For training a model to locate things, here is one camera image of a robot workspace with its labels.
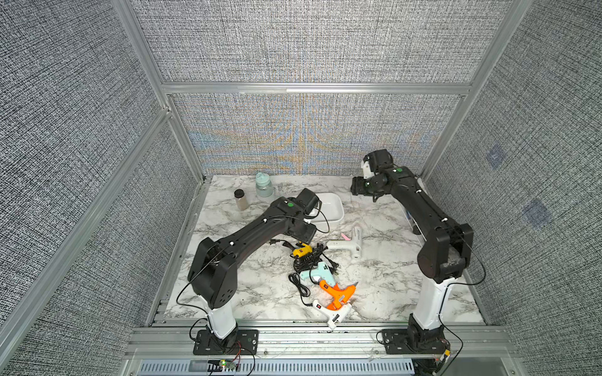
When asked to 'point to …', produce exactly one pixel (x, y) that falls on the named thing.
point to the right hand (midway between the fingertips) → (359, 181)
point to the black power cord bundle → (304, 258)
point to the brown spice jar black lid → (241, 199)
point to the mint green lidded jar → (263, 185)
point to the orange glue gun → (341, 295)
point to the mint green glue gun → (321, 270)
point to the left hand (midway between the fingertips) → (308, 232)
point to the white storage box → (331, 212)
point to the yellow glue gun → (302, 251)
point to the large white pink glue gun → (353, 244)
